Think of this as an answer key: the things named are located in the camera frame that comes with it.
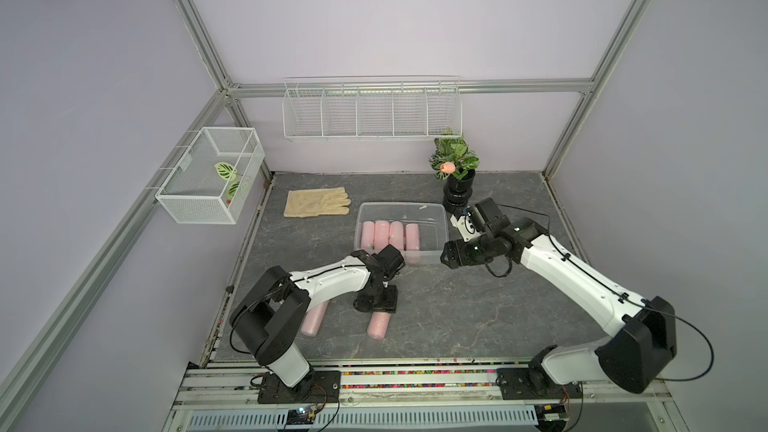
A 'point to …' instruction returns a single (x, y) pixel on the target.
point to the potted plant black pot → (458, 191)
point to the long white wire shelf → (417, 107)
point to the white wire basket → (210, 182)
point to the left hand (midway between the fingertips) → (385, 313)
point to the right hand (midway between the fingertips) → (452, 255)
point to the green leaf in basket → (226, 171)
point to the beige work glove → (319, 201)
